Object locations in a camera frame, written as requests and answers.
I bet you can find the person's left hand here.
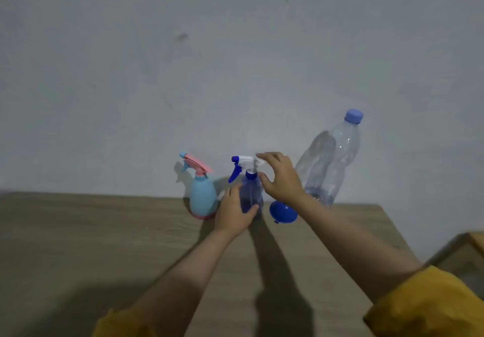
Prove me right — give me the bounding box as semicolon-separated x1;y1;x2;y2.
213;183;260;240

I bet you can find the person's right hand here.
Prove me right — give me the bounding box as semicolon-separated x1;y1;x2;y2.
256;152;309;209

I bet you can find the blue plastic funnel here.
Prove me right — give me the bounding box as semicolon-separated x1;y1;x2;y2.
269;200;298;225

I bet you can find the transparent blue spray bottle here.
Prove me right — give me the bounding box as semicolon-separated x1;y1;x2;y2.
239;179;264;215

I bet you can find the light blue pink spray bottle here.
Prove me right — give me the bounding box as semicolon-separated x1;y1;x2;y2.
189;174;219;220

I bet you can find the white and blue spray head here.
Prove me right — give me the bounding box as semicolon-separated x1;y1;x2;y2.
228;155;266;183

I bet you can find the clear plastic water bottle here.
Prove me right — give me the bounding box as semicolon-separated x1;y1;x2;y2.
294;121;362;209

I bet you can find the pink spray head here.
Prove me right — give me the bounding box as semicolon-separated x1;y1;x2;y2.
178;151;213;178

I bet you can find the person's right forearm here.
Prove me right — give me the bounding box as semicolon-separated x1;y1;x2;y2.
296;193;422;303

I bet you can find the person's left forearm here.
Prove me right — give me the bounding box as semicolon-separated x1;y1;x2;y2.
113;229;243;337

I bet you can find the person's yellow left sleeve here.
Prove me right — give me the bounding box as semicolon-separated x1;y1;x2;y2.
92;308;156;337

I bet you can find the person's yellow sleeve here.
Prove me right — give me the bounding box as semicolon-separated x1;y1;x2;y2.
362;265;484;337
92;308;156;337

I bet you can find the person's yellow right sleeve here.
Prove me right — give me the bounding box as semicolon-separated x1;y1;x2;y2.
362;265;484;337

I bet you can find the wooden chair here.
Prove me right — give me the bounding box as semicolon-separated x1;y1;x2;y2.
423;231;484;300

